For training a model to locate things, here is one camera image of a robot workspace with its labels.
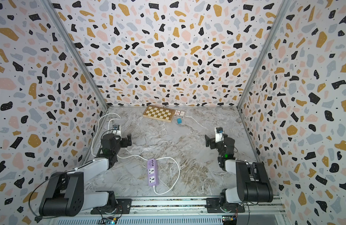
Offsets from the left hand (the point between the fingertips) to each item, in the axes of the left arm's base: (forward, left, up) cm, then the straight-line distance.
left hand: (124, 134), depth 90 cm
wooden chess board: (+26, -21, -8) cm, 34 cm away
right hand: (-1, -59, 0) cm, 59 cm away
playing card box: (+28, -36, -11) cm, 46 cm away
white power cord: (-12, -21, -11) cm, 27 cm away
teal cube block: (+21, -36, -12) cm, 43 cm away
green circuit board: (-44, +1, -11) cm, 46 cm away
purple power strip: (-26, -20, -8) cm, 34 cm away
